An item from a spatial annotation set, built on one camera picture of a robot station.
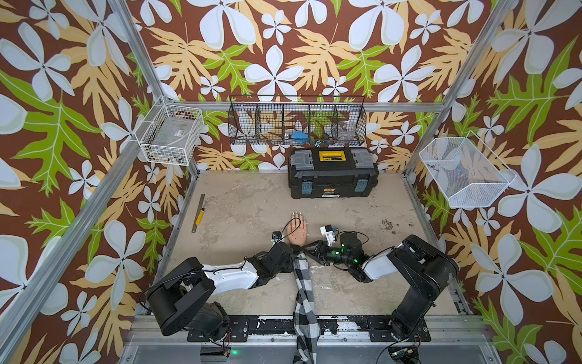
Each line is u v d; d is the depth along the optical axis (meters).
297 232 0.95
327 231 0.85
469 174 0.82
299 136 0.95
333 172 0.96
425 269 0.49
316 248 0.80
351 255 0.72
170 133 0.86
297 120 0.99
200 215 1.02
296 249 0.88
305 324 0.70
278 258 0.66
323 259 0.78
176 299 0.43
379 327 0.74
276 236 0.80
